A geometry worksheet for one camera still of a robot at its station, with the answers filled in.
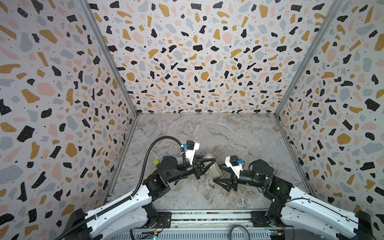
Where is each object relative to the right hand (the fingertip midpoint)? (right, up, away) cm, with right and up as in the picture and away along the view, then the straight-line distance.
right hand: (215, 172), depth 64 cm
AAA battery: (-1, -14, +22) cm, 26 cm away
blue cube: (-30, 0, +34) cm, 46 cm away
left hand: (-1, +6, -3) cm, 7 cm away
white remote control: (-1, +1, 0) cm, 1 cm away
